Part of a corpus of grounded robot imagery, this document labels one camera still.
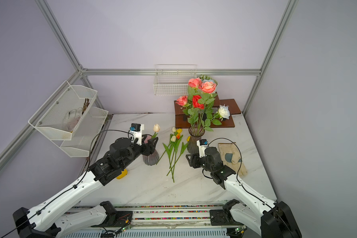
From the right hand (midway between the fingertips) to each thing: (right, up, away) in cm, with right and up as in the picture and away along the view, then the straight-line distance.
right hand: (191, 157), depth 83 cm
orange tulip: (-7, +8, +19) cm, 22 cm away
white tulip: (-18, +16, -8) cm, 26 cm away
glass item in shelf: (-65, +22, -5) cm, 68 cm away
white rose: (+16, +24, -8) cm, 31 cm away
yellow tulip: (-8, +14, +25) cm, 30 cm away
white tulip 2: (-12, +9, +18) cm, 24 cm away
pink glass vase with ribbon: (-23, -2, +5) cm, 24 cm away
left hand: (-20, +11, -12) cm, 26 cm away
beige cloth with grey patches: (+27, -3, +12) cm, 30 cm away
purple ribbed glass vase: (+3, +15, +2) cm, 15 cm away
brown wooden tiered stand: (+8, +25, -4) cm, 27 cm away
